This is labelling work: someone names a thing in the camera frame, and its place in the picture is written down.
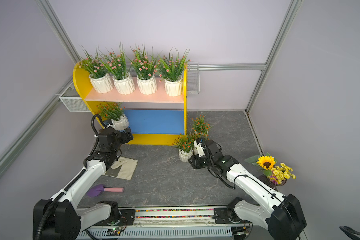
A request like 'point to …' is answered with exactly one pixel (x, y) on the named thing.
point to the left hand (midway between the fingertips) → (123, 131)
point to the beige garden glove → (123, 168)
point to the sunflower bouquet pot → (277, 174)
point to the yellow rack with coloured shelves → (154, 119)
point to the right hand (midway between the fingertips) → (192, 158)
